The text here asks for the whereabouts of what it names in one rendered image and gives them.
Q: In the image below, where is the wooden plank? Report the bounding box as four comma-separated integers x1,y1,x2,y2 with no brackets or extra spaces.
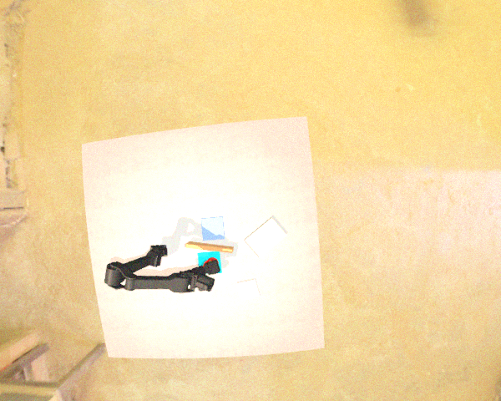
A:
186,241,234,253

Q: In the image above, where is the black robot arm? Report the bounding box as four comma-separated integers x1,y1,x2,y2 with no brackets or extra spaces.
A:
104,245,215,293

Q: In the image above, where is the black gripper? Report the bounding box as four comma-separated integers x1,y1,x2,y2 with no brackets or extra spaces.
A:
192,260,221,276

